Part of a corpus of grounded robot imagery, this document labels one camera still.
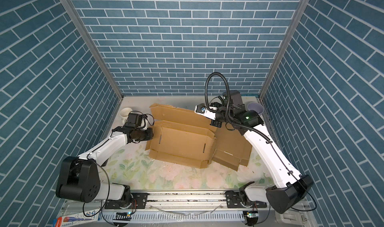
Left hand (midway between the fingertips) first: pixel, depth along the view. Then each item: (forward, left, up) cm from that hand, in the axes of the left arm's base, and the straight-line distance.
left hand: (153, 133), depth 89 cm
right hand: (-2, -29, +25) cm, 39 cm away
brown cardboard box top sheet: (-3, -17, +2) cm, 17 cm away
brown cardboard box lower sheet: (-7, -48, -7) cm, 49 cm away
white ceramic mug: (+18, +24, -3) cm, 30 cm away
